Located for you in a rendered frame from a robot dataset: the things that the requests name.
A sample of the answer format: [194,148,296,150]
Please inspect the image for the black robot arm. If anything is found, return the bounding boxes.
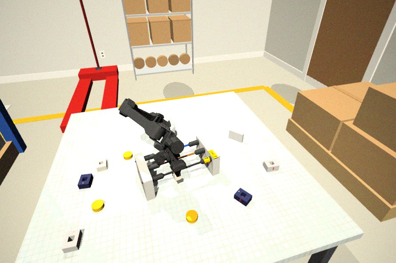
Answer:
[119,98,184,165]

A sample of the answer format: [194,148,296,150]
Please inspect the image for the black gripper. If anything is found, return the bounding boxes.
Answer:
[163,146,186,177]

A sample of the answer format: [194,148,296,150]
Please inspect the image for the short yellow cylinder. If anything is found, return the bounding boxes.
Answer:
[91,200,104,212]
[186,210,198,224]
[123,151,133,160]

